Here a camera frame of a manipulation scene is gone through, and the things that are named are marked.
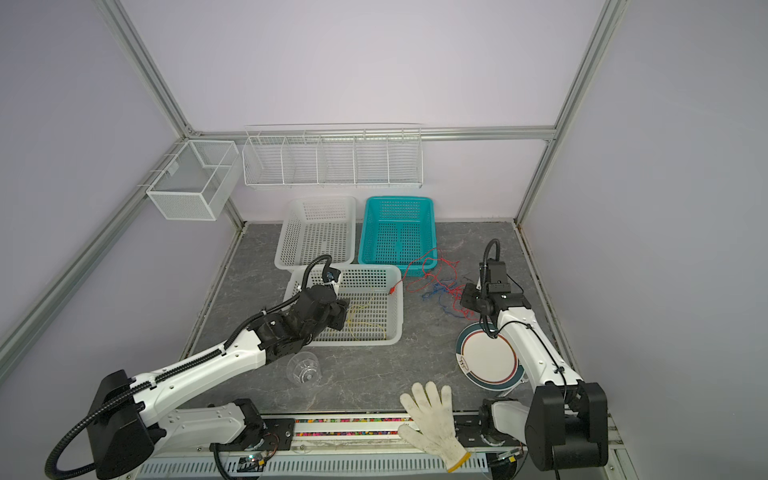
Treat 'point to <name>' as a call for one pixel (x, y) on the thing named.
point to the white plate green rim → (490, 364)
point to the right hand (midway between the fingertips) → (472, 297)
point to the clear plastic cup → (304, 367)
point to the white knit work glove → (436, 422)
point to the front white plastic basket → (374, 293)
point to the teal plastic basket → (399, 231)
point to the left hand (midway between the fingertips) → (342, 302)
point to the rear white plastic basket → (318, 226)
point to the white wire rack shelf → (333, 155)
